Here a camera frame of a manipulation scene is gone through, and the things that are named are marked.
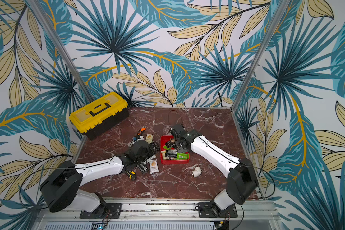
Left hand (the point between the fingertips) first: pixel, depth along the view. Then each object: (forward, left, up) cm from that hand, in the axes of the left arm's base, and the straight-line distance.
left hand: (155, 149), depth 87 cm
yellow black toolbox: (+19, +37, +7) cm, 42 cm away
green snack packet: (-2, -16, -5) cm, 17 cm away
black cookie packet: (-9, +8, -7) cm, 14 cm away
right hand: (+1, -18, +5) cm, 19 cm away
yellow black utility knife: (-13, +14, -6) cm, 20 cm away
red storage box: (+11, -4, -6) cm, 13 cm away
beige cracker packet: (+12, +6, -7) cm, 15 cm away
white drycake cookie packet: (-7, +1, -8) cm, 11 cm away
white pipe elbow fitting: (-11, -26, -6) cm, 28 cm away
